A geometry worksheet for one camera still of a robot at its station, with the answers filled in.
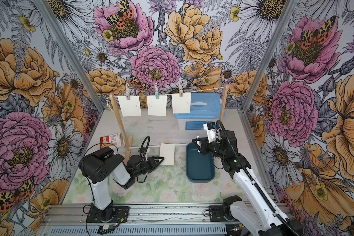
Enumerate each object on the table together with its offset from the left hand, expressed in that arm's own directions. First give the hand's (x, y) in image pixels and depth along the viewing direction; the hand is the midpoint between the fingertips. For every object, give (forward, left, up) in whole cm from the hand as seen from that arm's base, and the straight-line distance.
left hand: (164, 163), depth 91 cm
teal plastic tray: (-4, -21, 0) cm, 22 cm away
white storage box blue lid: (+31, -27, +16) cm, 44 cm away
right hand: (0, -17, +22) cm, 27 cm away
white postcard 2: (+7, -2, +2) cm, 7 cm away
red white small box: (+15, +35, +2) cm, 38 cm away
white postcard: (+14, +1, +34) cm, 36 cm away
